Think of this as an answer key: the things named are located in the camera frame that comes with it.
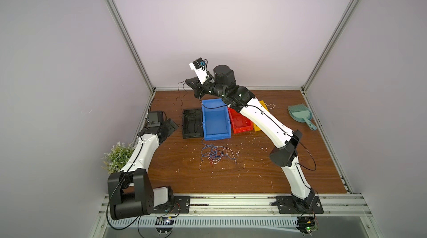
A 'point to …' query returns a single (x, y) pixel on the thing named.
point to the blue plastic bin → (216, 122)
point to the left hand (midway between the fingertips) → (171, 127)
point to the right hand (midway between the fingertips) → (186, 77)
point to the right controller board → (306, 224)
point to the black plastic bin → (192, 123)
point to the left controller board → (164, 225)
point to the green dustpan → (303, 114)
